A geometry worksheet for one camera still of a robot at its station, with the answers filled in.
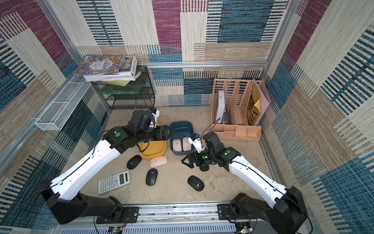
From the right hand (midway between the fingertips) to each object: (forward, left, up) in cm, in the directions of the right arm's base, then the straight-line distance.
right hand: (187, 157), depth 76 cm
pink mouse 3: (+4, +18, -14) cm, 23 cm away
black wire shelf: (+43, +33, +7) cm, 55 cm away
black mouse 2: (-8, -4, -16) cm, 18 cm away
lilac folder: (+28, -44, +13) cm, 53 cm away
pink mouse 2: (+15, +1, -14) cm, 21 cm away
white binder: (+32, -21, +5) cm, 38 cm away
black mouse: (-5, +21, -15) cm, 26 cm away
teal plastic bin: (+28, +5, -16) cm, 32 cm away
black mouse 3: (+1, -9, -16) cm, 19 cm away
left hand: (+9, +10, +12) cm, 18 cm away
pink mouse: (+16, +7, -14) cm, 22 cm away
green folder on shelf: (+46, +54, +9) cm, 71 cm away
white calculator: (-7, +42, -15) cm, 45 cm away
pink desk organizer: (+43, -34, -11) cm, 56 cm away
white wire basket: (+13, +63, +18) cm, 67 cm away
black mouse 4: (+4, +33, -13) cm, 36 cm away
